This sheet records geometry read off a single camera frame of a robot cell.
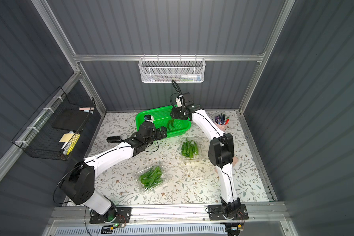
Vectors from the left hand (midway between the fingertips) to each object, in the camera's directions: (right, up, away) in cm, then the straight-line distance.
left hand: (161, 129), depth 86 cm
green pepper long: (+5, +6, +26) cm, 27 cm away
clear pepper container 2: (+18, -13, +8) cm, 24 cm away
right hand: (+8, +10, +6) cm, 14 cm away
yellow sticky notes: (-46, -4, -13) cm, 48 cm away
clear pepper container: (-6, -27, -3) cm, 28 cm away
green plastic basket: (-3, +8, +30) cm, 31 cm away
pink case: (+34, -12, -27) cm, 45 cm away
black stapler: (-35, -7, +15) cm, 39 cm away
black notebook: (-47, +6, -9) cm, 48 cm away
